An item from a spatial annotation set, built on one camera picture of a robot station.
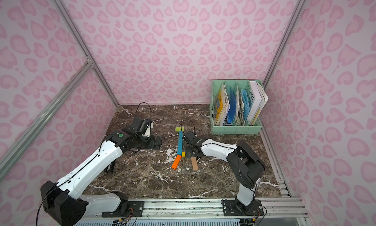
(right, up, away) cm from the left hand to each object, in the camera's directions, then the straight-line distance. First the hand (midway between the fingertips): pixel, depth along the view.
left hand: (155, 140), depth 79 cm
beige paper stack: (+52, +11, +18) cm, 56 cm away
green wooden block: (+9, +4, +25) cm, 27 cm away
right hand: (+19, -10, +13) cm, 25 cm away
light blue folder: (+52, +21, +8) cm, 57 cm away
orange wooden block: (+10, -15, +10) cm, 20 cm away
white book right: (+61, +23, +9) cm, 66 cm away
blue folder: (+45, +20, +13) cm, 51 cm away
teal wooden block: (+12, -8, +16) cm, 21 cm away
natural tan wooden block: (+21, -15, +9) cm, 28 cm away
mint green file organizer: (+46, +5, +20) cm, 51 cm away
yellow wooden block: (+14, -10, +11) cm, 21 cm away
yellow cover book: (+38, +18, +12) cm, 44 cm away
